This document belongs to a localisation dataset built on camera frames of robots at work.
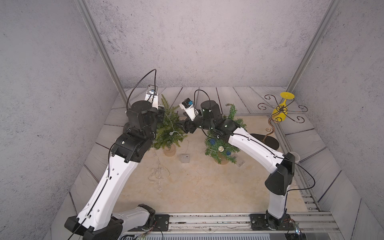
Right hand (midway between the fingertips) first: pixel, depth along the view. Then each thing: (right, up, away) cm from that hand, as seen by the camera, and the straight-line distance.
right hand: (180, 118), depth 71 cm
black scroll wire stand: (+59, -14, +33) cm, 69 cm away
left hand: (-9, +7, -10) cm, 15 cm away
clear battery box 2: (+35, -26, +24) cm, 50 cm away
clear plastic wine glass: (+59, -20, +6) cm, 63 cm away
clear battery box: (+1, -23, +18) cm, 29 cm away
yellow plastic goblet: (+53, +4, +10) cm, 54 cm away
